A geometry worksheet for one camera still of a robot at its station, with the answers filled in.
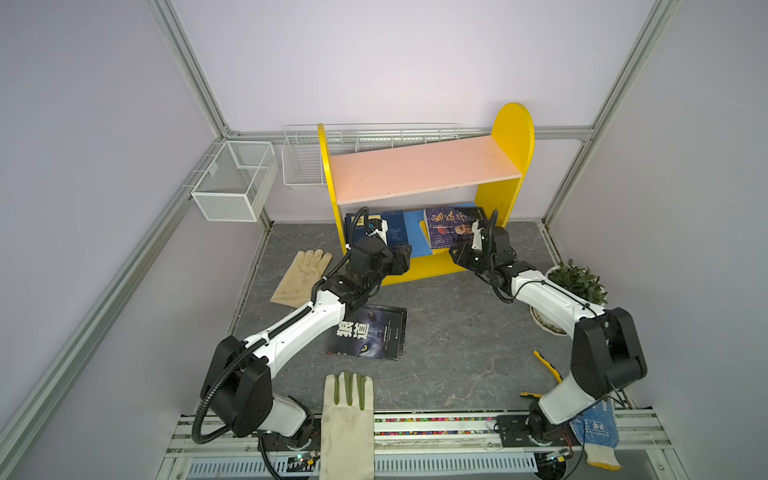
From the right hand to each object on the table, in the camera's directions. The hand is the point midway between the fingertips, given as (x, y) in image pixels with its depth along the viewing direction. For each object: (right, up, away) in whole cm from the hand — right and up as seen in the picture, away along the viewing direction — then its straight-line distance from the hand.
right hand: (451, 252), depth 89 cm
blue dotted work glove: (+34, -45, -15) cm, 58 cm away
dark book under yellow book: (-24, -24, -1) cm, 34 cm away
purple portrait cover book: (0, +8, +7) cm, 11 cm away
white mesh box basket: (-69, +23, +8) cm, 73 cm away
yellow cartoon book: (-7, +7, +6) cm, 12 cm away
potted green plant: (+33, -8, -9) cm, 35 cm away
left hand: (-14, 0, -10) cm, 18 cm away
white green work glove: (-29, -47, -17) cm, 57 cm away
